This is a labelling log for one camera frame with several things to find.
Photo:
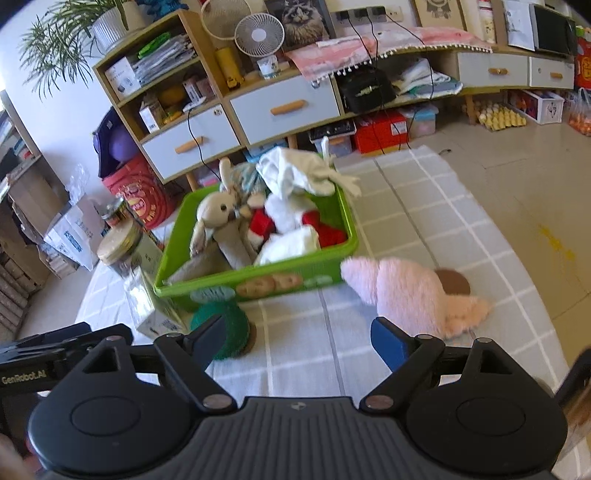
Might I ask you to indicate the white cardboard box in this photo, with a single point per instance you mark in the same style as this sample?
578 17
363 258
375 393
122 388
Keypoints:
121 77

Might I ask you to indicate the white desk fan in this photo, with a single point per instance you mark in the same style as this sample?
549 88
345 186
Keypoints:
259 34

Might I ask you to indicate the glass jar with gold lid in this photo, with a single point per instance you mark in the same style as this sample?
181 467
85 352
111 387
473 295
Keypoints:
120 244

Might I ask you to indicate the white towel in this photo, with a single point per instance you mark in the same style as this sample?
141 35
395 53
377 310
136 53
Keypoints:
291 244

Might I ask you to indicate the pink plush toy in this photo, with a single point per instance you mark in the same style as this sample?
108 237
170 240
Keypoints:
401 290

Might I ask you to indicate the smartphone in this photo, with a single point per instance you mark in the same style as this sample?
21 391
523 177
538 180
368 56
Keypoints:
577 374

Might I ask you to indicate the white drink carton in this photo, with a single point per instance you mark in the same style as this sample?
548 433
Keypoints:
157 318

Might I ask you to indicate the brown round coaster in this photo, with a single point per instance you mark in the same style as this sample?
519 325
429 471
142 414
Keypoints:
455 281

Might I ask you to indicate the wall power strip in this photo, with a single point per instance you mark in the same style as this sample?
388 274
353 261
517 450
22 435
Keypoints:
367 14

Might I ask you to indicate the green plastic bin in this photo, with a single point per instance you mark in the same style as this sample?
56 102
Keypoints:
323 270

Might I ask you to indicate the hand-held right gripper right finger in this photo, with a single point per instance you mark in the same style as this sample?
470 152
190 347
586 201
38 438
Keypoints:
392 344

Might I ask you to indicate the beige rabbit plush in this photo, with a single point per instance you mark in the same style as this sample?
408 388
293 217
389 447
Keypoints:
214 210

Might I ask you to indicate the framed drawing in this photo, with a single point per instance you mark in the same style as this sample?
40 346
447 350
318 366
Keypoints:
438 14

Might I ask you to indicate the potted green plant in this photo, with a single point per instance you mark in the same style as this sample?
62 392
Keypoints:
108 27

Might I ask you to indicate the black bag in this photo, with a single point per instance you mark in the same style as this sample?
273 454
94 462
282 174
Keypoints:
364 92

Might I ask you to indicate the cat picture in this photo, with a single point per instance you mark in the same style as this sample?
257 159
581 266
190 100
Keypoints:
300 21

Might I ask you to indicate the egg carton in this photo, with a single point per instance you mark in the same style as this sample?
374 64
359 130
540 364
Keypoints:
501 117

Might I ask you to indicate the white fabric glove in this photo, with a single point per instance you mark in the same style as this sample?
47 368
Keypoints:
300 170

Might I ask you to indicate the bag of oranges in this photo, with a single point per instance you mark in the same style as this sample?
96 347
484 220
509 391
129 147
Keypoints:
579 115

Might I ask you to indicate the folded clothes stack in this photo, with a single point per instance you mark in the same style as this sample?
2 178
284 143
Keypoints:
425 81

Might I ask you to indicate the green fuzzy pad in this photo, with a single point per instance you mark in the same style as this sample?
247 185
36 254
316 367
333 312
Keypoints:
233 323

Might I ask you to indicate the stack of papers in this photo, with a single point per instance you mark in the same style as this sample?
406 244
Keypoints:
166 57

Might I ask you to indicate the black flat box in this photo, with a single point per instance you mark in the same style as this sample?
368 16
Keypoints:
332 130

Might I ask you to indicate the wooden cabinet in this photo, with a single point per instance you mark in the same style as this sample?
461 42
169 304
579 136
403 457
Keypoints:
217 99

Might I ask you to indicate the wooden side shelf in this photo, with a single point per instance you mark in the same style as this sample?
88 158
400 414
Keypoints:
27 221

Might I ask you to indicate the tin can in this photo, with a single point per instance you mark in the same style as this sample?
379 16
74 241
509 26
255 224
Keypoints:
115 214

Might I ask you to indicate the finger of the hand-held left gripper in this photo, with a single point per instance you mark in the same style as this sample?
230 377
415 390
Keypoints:
115 332

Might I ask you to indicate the white paper bag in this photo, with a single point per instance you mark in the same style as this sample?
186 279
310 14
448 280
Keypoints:
74 235

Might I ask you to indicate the white crate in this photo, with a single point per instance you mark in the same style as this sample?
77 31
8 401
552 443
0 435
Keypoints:
540 108

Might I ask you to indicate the pink tasselled runner cloth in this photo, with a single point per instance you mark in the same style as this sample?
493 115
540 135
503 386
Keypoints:
332 55

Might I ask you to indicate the purple bag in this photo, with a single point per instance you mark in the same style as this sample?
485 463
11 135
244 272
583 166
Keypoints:
115 143

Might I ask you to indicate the lace-edged teal cloth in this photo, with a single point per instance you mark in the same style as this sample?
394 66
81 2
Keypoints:
247 180

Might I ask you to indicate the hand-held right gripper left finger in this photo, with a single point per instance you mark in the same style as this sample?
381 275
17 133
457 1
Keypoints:
212 334

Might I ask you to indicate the white plush with red scarf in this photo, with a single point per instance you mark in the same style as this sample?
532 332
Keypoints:
281 212

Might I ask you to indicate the black monitor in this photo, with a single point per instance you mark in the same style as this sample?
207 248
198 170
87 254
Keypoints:
551 30

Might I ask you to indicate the clear storage box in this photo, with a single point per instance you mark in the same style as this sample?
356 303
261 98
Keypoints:
422 122

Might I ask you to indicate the red box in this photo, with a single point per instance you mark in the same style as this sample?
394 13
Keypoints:
381 134

